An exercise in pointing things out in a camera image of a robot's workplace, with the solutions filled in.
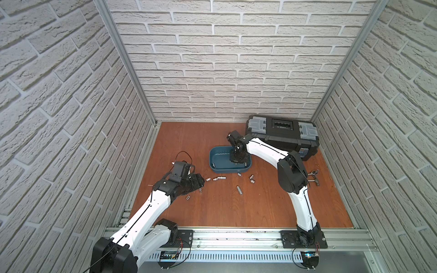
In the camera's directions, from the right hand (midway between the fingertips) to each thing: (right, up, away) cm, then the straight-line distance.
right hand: (237, 159), depth 97 cm
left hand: (-18, -8, -15) cm, 25 cm away
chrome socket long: (-9, -9, -5) cm, 14 cm away
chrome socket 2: (-14, -3, 0) cm, 14 cm away
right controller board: (+29, -39, -27) cm, 56 cm away
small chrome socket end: (-16, -10, -5) cm, 20 cm away
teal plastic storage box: (-10, -2, +6) cm, 12 cm away
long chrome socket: (+1, -15, -10) cm, 18 cm away
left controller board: (-32, -39, -26) cm, 57 cm away
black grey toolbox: (+28, +14, -6) cm, 32 cm away
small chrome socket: (-12, -10, -6) cm, 17 cm away
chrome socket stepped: (+8, -9, -5) cm, 13 cm away
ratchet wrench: (+44, -7, -2) cm, 45 cm away
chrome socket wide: (+8, -11, -7) cm, 15 cm away
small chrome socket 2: (-20, -15, -10) cm, 27 cm away
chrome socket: (+1, -8, -3) cm, 9 cm away
